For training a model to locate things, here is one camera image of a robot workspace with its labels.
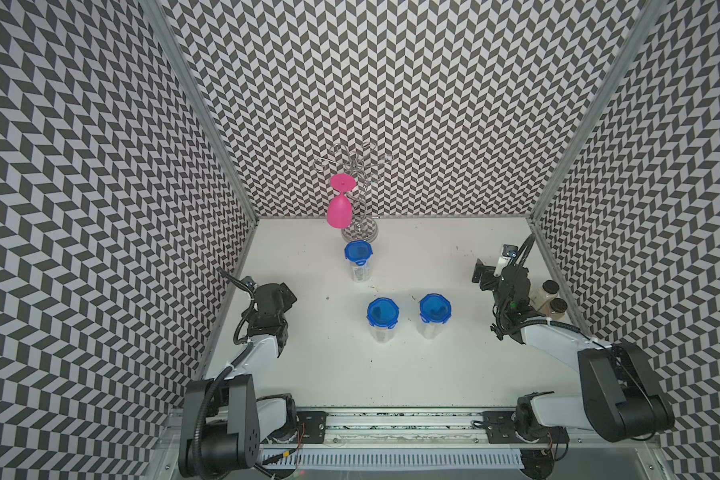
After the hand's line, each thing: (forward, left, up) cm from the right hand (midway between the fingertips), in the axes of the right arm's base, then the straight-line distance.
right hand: (494, 265), depth 89 cm
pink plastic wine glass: (+13, +47, +11) cm, 50 cm away
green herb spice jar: (-7, -13, -5) cm, 16 cm away
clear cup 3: (-18, +21, -6) cm, 28 cm away
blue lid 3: (-14, +20, 0) cm, 24 cm away
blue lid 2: (-14, +34, -2) cm, 37 cm away
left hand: (-7, +68, -5) cm, 69 cm away
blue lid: (+6, +41, 0) cm, 41 cm away
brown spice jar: (-13, -15, -4) cm, 20 cm away
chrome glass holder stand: (+37, +40, +10) cm, 55 cm away
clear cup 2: (-19, +34, -6) cm, 39 cm away
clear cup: (+2, +41, -7) cm, 41 cm away
